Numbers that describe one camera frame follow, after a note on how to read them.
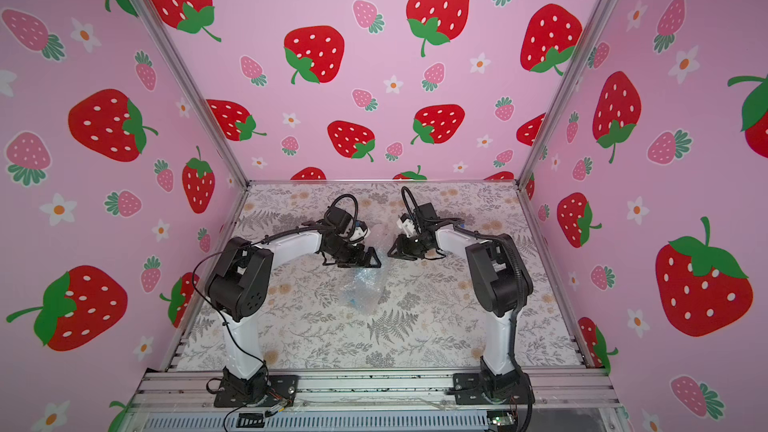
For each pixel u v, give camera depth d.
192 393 0.75
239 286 0.52
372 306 0.84
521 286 0.52
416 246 0.85
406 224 0.93
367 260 0.85
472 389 0.72
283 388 0.75
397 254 0.91
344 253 0.84
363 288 0.87
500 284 0.53
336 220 0.81
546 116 1.02
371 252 0.86
